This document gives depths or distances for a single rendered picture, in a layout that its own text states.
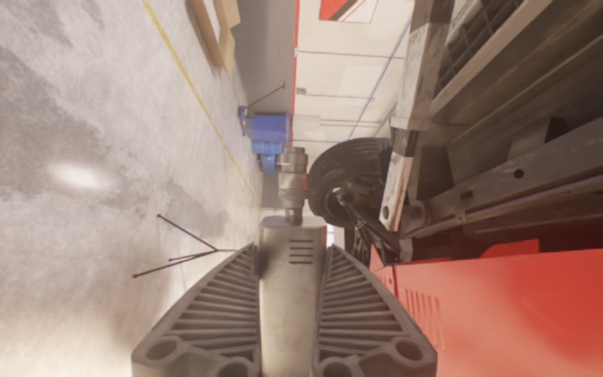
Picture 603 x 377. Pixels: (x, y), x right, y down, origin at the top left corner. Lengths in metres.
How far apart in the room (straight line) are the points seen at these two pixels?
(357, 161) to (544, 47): 0.84
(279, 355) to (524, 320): 0.57
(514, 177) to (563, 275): 0.21
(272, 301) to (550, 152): 0.59
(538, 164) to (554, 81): 0.33
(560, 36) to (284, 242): 0.79
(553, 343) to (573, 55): 0.66
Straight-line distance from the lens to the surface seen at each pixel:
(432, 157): 1.19
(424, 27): 0.80
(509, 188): 0.70
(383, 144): 1.26
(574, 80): 0.91
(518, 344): 0.72
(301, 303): 0.18
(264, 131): 5.82
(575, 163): 0.62
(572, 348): 0.65
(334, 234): 8.98
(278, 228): 0.15
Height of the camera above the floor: 1.13
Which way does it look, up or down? 3 degrees up
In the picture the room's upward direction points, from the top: 92 degrees clockwise
